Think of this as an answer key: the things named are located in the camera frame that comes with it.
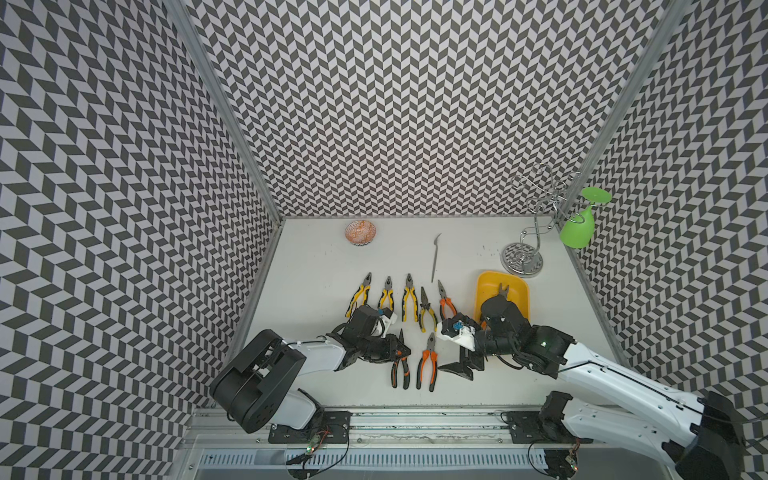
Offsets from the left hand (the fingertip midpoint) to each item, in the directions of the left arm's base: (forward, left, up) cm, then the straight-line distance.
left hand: (407, 356), depth 84 cm
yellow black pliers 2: (+23, -1, 0) cm, 23 cm away
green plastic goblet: (+27, -48, +22) cm, 59 cm away
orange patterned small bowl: (+46, +17, +1) cm, 49 cm away
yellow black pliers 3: (+21, +6, +1) cm, 21 cm away
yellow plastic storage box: (+21, -26, +3) cm, 34 cm away
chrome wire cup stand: (+33, -39, +31) cm, 60 cm away
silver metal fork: (+42, -12, -1) cm, 44 cm away
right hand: (-3, -9, +12) cm, 15 cm away
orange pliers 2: (-5, 0, 0) cm, 5 cm away
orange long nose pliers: (+18, -12, -1) cm, 22 cm away
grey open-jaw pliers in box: (+20, -32, 0) cm, 38 cm away
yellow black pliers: (+16, -6, 0) cm, 17 cm away
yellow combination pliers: (+21, +13, +1) cm, 25 cm away
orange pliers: (+2, -7, 0) cm, 7 cm away
